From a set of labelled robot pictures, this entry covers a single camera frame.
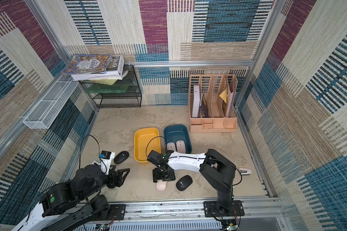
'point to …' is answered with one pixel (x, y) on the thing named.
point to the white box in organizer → (196, 101)
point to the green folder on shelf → (113, 88)
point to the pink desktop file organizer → (216, 115)
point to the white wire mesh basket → (46, 111)
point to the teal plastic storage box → (173, 133)
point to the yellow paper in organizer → (223, 95)
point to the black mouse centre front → (183, 183)
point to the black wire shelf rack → (115, 94)
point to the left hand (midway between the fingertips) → (124, 168)
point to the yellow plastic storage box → (146, 140)
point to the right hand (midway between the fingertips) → (159, 181)
